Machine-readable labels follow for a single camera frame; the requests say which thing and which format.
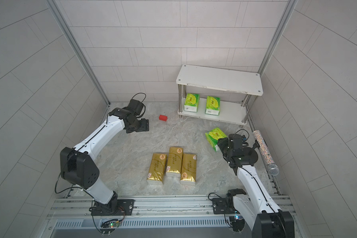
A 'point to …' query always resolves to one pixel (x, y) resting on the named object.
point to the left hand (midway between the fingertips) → (146, 126)
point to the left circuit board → (109, 226)
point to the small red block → (163, 117)
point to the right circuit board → (238, 222)
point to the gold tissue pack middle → (174, 161)
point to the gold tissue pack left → (156, 168)
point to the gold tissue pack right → (188, 169)
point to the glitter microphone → (273, 169)
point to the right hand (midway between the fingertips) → (218, 139)
